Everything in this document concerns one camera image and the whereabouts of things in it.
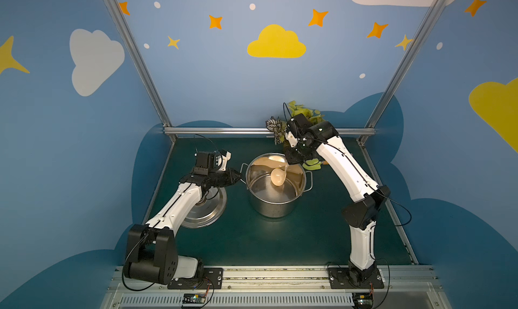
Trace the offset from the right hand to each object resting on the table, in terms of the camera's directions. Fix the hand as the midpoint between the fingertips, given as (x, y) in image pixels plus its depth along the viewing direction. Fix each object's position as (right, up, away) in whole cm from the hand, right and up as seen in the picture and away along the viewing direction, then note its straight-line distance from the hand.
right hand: (291, 158), depth 82 cm
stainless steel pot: (-9, -21, +16) cm, 28 cm away
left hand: (-21, -7, +2) cm, 22 cm away
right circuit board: (+24, -52, -10) cm, 58 cm away
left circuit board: (-37, -51, -10) cm, 64 cm away
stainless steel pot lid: (-37, -25, +9) cm, 45 cm away
